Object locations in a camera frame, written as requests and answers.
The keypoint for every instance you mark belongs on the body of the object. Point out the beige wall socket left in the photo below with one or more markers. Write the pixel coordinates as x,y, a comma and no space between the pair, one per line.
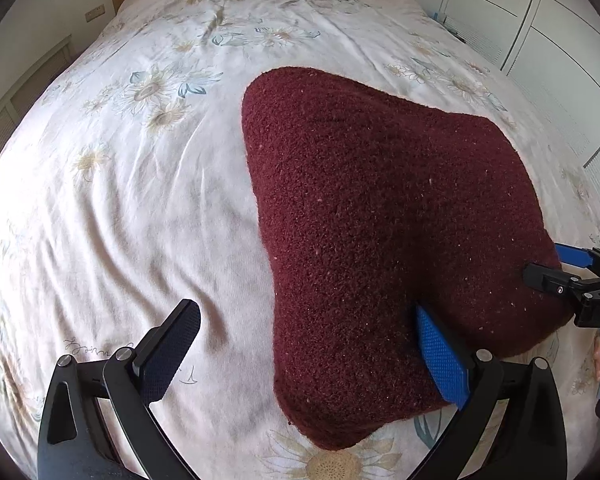
95,13

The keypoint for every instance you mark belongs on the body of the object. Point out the white sliding wardrobe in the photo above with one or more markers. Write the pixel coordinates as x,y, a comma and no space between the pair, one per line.
551,50

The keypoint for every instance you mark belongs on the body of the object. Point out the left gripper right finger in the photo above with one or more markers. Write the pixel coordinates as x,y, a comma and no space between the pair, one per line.
531,439

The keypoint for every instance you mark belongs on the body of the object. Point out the dark red knit sweater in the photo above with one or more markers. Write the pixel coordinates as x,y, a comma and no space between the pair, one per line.
370,207

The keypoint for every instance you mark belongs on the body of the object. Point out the person's right hand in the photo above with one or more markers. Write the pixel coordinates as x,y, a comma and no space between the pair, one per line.
596,357

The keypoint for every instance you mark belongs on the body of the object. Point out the white floral bed cover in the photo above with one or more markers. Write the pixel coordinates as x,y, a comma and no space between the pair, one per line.
126,189

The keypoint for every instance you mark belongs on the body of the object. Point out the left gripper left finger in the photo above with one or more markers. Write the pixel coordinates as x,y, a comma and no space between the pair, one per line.
74,441

